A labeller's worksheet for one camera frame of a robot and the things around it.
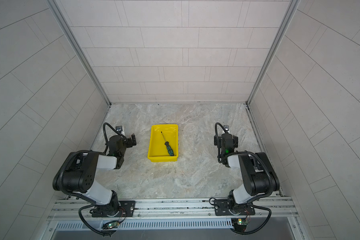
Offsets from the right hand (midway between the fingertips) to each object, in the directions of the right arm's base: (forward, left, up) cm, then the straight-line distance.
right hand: (225, 134), depth 95 cm
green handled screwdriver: (-7, +36, 0) cm, 37 cm away
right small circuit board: (-45, +3, -6) cm, 46 cm away
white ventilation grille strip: (-43, +67, -5) cm, 79 cm away
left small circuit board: (-43, +60, 0) cm, 74 cm away
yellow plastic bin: (-9, +43, -1) cm, 43 cm away
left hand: (+5, +61, +4) cm, 61 cm away
